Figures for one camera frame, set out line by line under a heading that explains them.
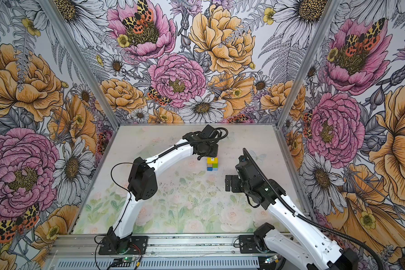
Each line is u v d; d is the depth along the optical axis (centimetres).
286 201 47
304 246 43
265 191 51
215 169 99
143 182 55
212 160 94
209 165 96
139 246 74
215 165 96
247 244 74
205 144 72
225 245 76
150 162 57
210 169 98
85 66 90
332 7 72
